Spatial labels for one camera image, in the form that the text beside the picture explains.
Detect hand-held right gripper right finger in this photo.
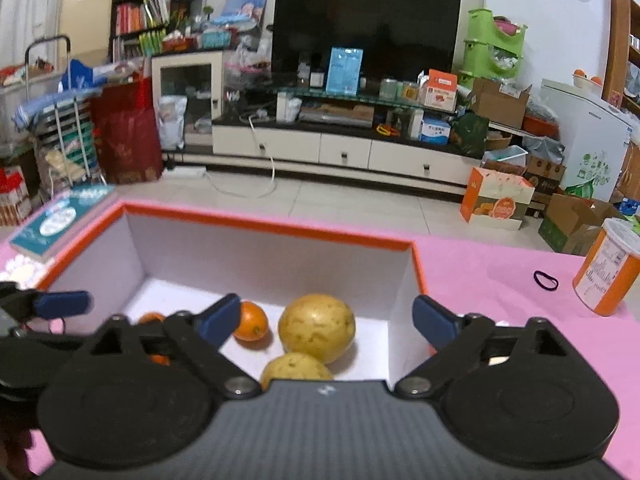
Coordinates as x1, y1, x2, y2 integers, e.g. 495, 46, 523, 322
392, 294, 576, 402

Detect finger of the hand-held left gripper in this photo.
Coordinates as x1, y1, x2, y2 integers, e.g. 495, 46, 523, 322
0, 281, 95, 322

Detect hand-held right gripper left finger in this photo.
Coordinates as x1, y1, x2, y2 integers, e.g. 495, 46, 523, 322
65, 293, 263, 401

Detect orange cardboard box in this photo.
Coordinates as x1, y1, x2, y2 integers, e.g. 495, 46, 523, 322
37, 200, 430, 396

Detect pink floral tablecloth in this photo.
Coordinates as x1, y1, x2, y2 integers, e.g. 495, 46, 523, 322
0, 235, 640, 480

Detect teal paperback book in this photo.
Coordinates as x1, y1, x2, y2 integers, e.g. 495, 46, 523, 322
9, 185, 117, 263

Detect red and white carton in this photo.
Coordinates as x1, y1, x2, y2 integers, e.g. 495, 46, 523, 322
0, 165, 32, 226

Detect orange printed carton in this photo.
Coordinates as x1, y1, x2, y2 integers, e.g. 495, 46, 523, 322
460, 166, 536, 231

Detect open cardboard box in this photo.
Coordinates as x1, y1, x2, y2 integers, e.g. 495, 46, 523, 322
539, 194, 626, 256

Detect red gift bag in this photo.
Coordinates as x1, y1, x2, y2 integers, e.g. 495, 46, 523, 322
89, 77, 163, 185

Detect orange and white canister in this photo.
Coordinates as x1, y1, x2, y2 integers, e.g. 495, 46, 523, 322
572, 217, 640, 317

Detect white television cabinet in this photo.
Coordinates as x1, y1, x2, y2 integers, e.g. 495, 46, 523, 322
211, 85, 493, 196

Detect dark green bag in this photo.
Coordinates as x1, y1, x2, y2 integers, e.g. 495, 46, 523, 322
452, 112, 490, 158

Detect blue and white mask box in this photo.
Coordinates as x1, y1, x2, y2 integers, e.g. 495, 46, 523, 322
421, 116, 452, 143

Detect white plastic sack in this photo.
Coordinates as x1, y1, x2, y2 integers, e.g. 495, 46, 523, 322
157, 96, 188, 151

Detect silver media player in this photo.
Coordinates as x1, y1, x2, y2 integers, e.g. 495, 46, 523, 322
300, 105, 375, 128

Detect brown cardboard box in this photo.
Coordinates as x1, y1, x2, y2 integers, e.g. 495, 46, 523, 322
470, 77, 532, 130

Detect white and orange carton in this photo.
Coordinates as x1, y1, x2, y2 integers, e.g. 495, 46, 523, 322
419, 69, 458, 113

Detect white glass-door cabinet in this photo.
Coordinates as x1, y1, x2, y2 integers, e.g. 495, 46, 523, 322
151, 50, 226, 151

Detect blue flat packet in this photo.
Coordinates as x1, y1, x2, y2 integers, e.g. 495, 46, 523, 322
326, 47, 364, 96

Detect green plastic rack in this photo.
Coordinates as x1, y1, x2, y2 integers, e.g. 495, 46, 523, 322
460, 7, 528, 81

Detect beige standing air conditioner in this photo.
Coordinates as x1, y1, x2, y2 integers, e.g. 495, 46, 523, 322
60, 0, 118, 56

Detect white curtain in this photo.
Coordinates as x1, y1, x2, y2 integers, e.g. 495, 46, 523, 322
0, 0, 71, 68

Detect dark bookshelf with books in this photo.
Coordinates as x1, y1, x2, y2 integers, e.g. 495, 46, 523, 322
109, 0, 208, 63

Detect black television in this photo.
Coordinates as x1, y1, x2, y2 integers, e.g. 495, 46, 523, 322
271, 0, 462, 92

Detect blue picture board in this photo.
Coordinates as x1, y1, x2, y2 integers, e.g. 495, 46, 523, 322
220, 0, 269, 26

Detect wooden shelf unit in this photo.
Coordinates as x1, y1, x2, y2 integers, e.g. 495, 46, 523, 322
602, 0, 640, 121

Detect white power cable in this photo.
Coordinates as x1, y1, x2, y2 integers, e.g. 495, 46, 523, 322
205, 115, 277, 196

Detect wire shopping trolley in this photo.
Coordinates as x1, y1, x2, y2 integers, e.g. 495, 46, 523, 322
24, 35, 108, 196

